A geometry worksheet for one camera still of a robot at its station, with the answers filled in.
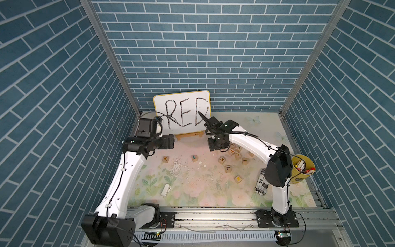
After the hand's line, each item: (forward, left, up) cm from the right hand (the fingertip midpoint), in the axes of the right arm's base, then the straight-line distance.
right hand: (213, 148), depth 87 cm
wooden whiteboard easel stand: (+12, +24, -8) cm, 28 cm away
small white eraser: (-22, +24, -9) cm, 34 cm away
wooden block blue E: (-2, +11, -10) cm, 15 cm away
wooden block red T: (+5, -12, -9) cm, 16 cm away
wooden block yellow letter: (-13, -14, -10) cm, 22 cm away
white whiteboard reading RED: (+20, +23, +7) cm, 31 cm away
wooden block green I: (-2, -19, -9) cm, 22 cm away
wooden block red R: (-4, +29, -9) cm, 31 cm away
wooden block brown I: (+2, -15, -10) cm, 18 cm away
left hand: (-4, +22, +12) cm, 26 cm away
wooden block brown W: (-2, -5, -10) cm, 11 cm away
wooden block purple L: (-7, -9, -10) cm, 15 cm away
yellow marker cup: (-7, -48, -3) cm, 49 cm away
